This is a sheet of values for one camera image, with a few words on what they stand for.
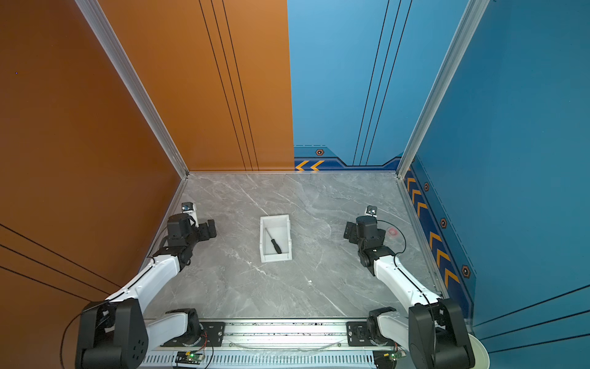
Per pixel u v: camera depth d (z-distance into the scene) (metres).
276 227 1.00
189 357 0.71
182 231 0.68
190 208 0.77
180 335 0.61
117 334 0.41
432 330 0.40
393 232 0.97
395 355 0.70
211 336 0.73
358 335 0.72
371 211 0.75
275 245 0.93
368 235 0.66
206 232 0.79
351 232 0.79
